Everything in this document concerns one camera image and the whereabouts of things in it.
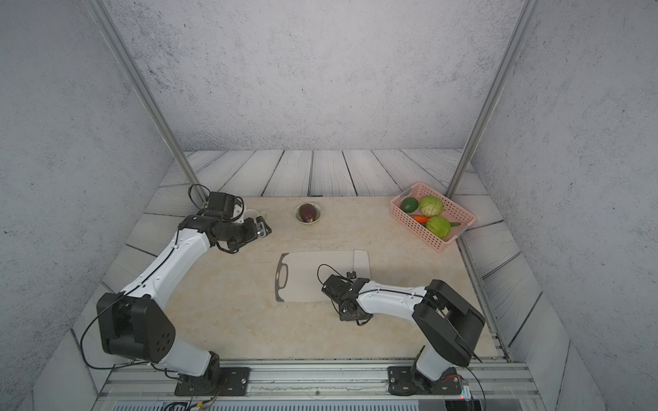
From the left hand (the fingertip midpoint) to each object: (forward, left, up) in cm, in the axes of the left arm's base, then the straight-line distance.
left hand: (265, 233), depth 85 cm
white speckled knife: (-1, -33, -19) cm, 38 cm away
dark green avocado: (+25, -55, -13) cm, 62 cm away
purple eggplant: (+20, -12, -13) cm, 27 cm away
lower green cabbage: (+9, -62, -10) cm, 64 cm away
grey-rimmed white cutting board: (-4, -9, -22) cm, 24 cm away
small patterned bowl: (+19, -16, -15) cm, 29 cm away
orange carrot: (+17, -59, -15) cm, 63 cm away
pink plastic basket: (+20, -73, -13) cm, 77 cm away
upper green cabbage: (+21, -63, -11) cm, 68 cm away
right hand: (-19, -29, -19) cm, 39 cm away
